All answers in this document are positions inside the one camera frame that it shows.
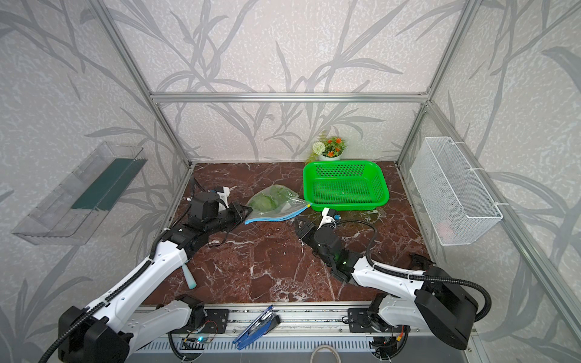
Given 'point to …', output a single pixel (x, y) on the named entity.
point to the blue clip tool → (262, 324)
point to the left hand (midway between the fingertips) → (254, 209)
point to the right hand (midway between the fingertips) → (296, 220)
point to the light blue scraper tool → (189, 277)
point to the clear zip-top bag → (291, 209)
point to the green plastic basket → (344, 185)
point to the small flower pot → (328, 149)
